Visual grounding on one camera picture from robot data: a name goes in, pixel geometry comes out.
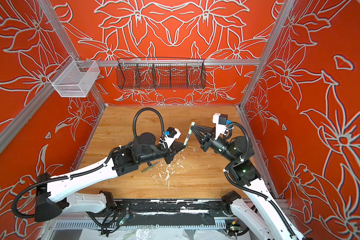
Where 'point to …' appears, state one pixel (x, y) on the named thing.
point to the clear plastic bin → (74, 78)
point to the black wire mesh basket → (134, 73)
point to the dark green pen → (150, 166)
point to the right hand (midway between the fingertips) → (191, 127)
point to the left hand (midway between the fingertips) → (184, 143)
